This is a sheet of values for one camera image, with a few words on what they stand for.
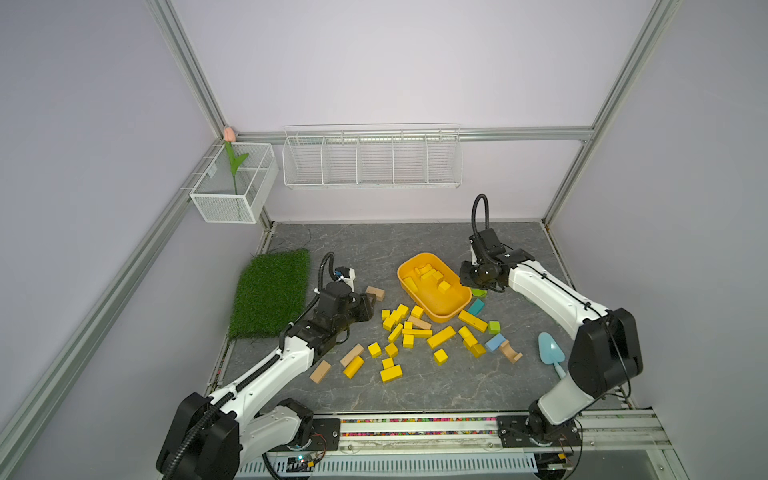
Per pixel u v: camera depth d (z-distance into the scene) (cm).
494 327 89
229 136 89
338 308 63
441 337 89
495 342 88
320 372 83
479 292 98
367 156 96
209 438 39
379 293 98
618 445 73
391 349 86
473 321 93
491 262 63
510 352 87
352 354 86
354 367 83
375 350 85
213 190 85
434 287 100
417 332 89
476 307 94
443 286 99
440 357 84
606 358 45
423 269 105
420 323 92
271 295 98
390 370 83
